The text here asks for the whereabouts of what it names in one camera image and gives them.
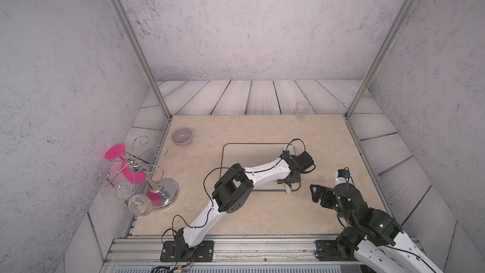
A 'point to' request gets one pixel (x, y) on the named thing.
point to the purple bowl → (182, 136)
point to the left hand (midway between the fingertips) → (295, 181)
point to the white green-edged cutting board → (253, 154)
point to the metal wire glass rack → (163, 193)
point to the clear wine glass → (140, 205)
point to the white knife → (288, 189)
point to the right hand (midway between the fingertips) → (321, 189)
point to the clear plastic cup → (301, 109)
